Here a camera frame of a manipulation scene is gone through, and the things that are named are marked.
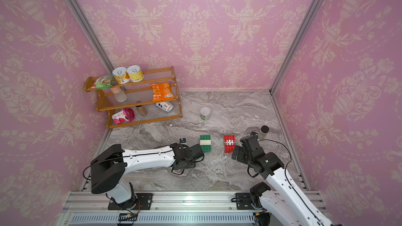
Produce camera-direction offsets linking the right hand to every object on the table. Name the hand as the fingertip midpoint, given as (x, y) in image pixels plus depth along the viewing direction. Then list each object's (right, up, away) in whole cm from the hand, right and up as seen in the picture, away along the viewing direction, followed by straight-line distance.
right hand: (242, 152), depth 78 cm
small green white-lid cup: (-19, +19, +22) cm, 34 cm away
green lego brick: (-19, +5, +14) cm, 24 cm away
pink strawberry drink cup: (-68, +18, +19) cm, 73 cm away
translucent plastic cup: (-71, +30, +17) cm, 79 cm away
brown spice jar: (-60, +21, +22) cm, 67 cm away
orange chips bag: (-46, +32, +19) cm, 59 cm away
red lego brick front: (-5, 0, +9) cm, 10 cm away
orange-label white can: (-64, +40, +5) cm, 76 cm away
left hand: (-27, -9, +5) cm, 28 cm away
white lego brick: (-19, +2, +12) cm, 22 cm away
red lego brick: (-5, +5, +14) cm, 15 cm away
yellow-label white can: (-56, +41, +5) cm, 70 cm away
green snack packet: (-73, +36, +5) cm, 82 cm away
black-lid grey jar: (+15, +9, +9) cm, 20 cm away
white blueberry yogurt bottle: (-45, +23, +25) cm, 57 cm away
